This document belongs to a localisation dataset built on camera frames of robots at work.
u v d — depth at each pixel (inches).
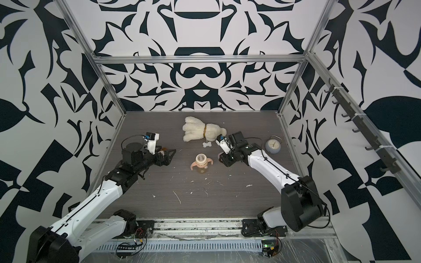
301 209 16.7
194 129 39.0
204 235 29.1
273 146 37.9
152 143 27.3
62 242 15.1
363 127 21.7
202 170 36.0
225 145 30.1
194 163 33.5
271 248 28.1
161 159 27.5
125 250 28.6
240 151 24.8
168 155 28.1
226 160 29.6
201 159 32.7
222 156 30.0
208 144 40.4
